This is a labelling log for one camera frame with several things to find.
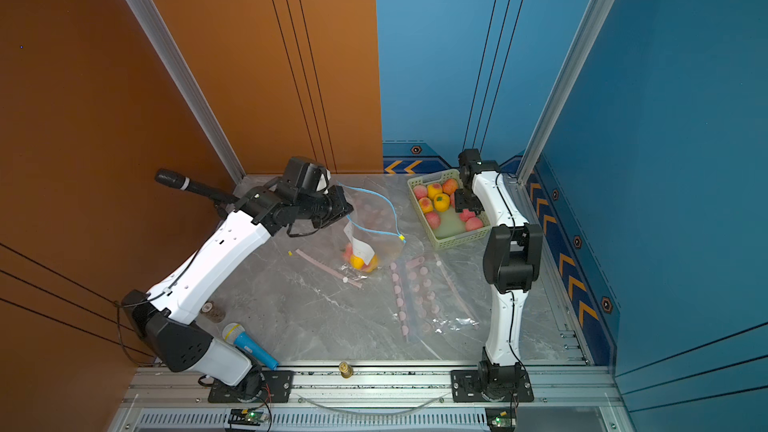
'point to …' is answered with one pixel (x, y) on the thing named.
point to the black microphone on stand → (222, 201)
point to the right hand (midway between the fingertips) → (474, 207)
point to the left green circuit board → (247, 416)
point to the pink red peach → (348, 252)
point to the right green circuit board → (501, 418)
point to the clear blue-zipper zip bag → (373, 243)
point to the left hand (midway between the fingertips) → (358, 202)
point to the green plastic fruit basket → (433, 196)
